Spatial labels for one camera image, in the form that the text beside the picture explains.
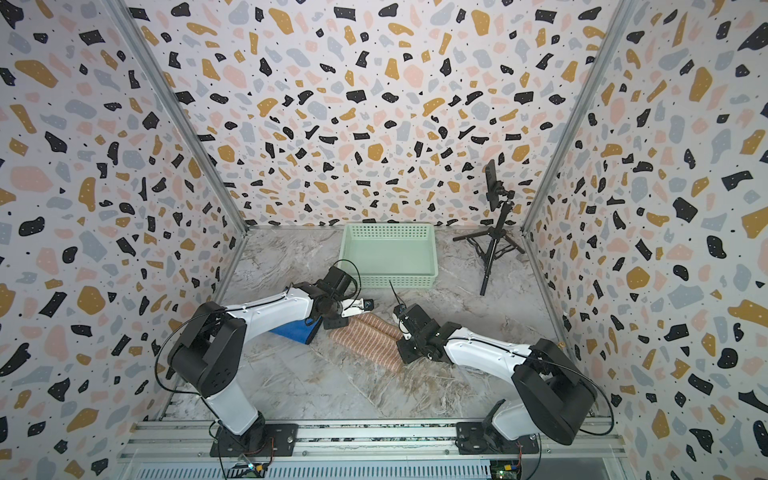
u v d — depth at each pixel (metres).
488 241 1.04
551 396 0.43
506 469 0.72
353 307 0.83
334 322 0.84
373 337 0.91
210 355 0.47
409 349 0.77
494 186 0.89
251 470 0.71
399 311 0.80
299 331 0.90
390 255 1.14
